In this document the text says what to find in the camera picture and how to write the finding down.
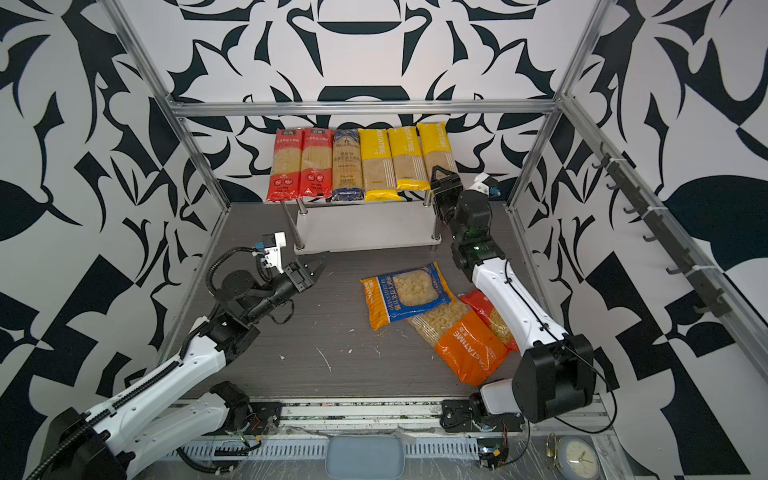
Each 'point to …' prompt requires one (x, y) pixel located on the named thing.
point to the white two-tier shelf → (361, 229)
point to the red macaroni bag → (486, 310)
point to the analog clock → (578, 458)
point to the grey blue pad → (365, 457)
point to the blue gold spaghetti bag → (347, 170)
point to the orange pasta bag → (464, 342)
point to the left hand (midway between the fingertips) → (329, 252)
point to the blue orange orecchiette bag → (395, 295)
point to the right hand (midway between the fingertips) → (434, 169)
